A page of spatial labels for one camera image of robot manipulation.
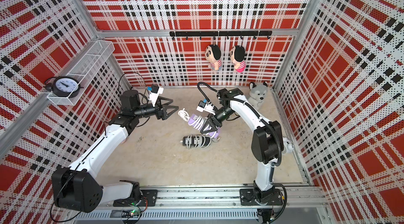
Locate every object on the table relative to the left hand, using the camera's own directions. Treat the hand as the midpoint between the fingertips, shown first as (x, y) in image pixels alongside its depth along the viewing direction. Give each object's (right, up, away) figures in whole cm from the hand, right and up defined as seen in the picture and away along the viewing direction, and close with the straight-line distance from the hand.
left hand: (176, 104), depth 75 cm
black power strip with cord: (+8, -21, +11) cm, 25 cm away
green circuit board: (-17, -49, -5) cm, 53 cm away
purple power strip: (+11, -8, -4) cm, 14 cm away
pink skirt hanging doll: (+33, +30, +19) cm, 48 cm away
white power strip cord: (+4, -5, 0) cm, 7 cm away
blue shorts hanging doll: (+18, +29, +16) cm, 38 cm away
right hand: (+15, -12, 0) cm, 19 cm away
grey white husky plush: (+45, +6, +19) cm, 49 cm away
